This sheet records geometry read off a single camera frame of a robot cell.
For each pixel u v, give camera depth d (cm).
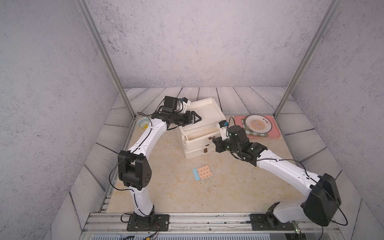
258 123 114
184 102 77
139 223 68
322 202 40
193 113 76
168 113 64
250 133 108
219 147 70
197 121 79
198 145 83
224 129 70
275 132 110
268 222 66
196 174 89
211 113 91
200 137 81
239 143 59
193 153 94
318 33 79
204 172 89
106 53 87
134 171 48
